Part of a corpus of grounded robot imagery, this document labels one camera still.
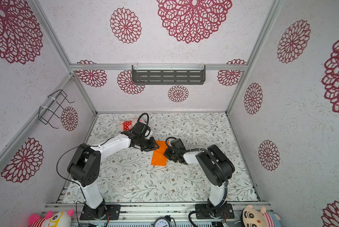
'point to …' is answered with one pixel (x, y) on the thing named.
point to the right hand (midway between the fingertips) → (162, 151)
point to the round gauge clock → (163, 222)
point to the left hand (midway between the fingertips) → (158, 149)
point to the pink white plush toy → (59, 219)
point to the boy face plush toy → (252, 217)
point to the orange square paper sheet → (158, 158)
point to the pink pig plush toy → (128, 125)
